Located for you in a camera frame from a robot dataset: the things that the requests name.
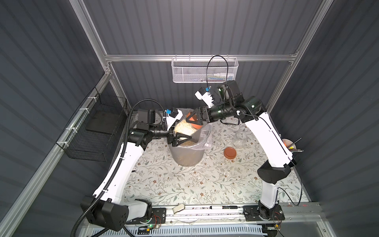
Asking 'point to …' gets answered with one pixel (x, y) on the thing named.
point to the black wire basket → (93, 132)
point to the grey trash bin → (191, 153)
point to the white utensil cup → (291, 145)
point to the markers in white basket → (216, 77)
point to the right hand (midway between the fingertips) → (194, 118)
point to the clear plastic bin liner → (205, 139)
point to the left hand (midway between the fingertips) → (190, 133)
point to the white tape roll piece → (178, 208)
